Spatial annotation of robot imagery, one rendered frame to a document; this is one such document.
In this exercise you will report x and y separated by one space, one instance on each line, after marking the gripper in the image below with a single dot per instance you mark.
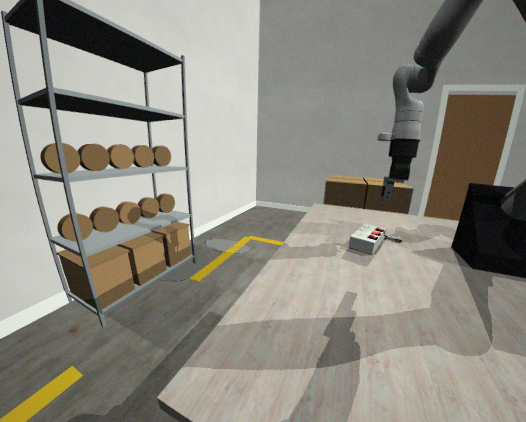
403 147

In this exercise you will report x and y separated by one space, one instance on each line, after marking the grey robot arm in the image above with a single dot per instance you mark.
440 36

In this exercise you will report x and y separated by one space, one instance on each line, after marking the white power strip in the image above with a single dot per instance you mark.
362 239

